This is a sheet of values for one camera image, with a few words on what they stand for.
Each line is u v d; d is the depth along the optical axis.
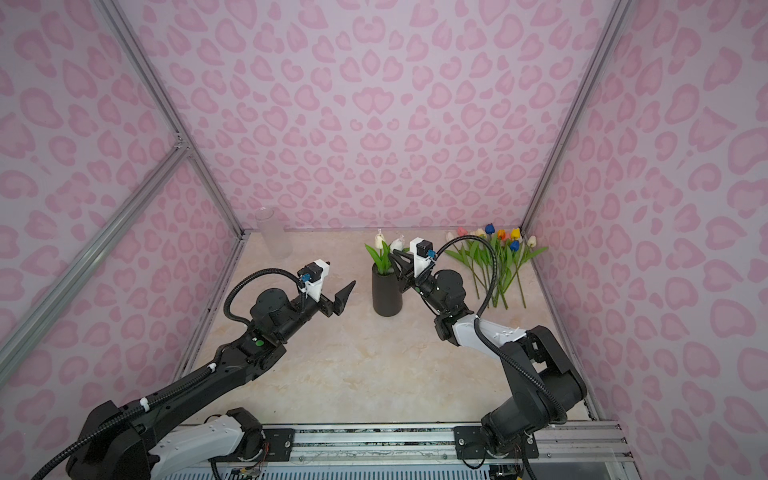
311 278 0.60
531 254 1.14
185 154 0.91
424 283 0.71
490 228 1.17
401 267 0.75
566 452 0.72
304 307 0.64
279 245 1.17
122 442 0.39
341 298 0.67
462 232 1.17
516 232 1.13
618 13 0.69
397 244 0.78
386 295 0.92
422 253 0.68
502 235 1.11
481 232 1.14
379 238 0.80
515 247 1.09
